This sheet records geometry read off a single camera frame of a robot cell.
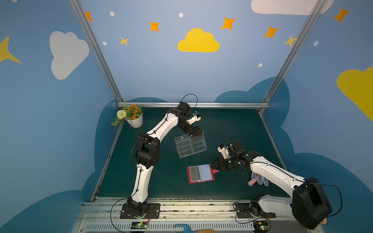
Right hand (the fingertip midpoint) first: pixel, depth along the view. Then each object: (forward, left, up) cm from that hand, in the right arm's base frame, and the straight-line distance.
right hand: (218, 164), depth 84 cm
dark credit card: (+19, +14, +5) cm, 24 cm away
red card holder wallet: (-3, +10, -7) cm, 13 cm away
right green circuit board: (-27, -21, -8) cm, 35 cm away
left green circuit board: (-32, +40, -6) cm, 51 cm away
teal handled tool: (-31, +16, -5) cm, 36 cm away
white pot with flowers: (+29, +58, +8) cm, 66 cm away
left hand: (+21, +15, +6) cm, 26 cm away
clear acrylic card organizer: (+13, +19, -2) cm, 23 cm away
